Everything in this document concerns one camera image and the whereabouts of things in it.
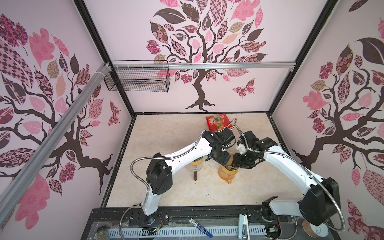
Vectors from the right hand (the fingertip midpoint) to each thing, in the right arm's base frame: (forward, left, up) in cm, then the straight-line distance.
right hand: (235, 164), depth 80 cm
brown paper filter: (0, +3, +2) cm, 3 cm away
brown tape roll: (-30, -31, -5) cm, 43 cm away
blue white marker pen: (-26, +22, -9) cm, 36 cm away
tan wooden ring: (+1, +21, 0) cm, 21 cm away
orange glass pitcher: (-4, +4, -5) cm, 8 cm away
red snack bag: (+35, +6, -6) cm, 36 cm away
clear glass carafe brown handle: (-2, +22, -1) cm, 22 cm away
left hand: (+2, +9, +2) cm, 10 cm away
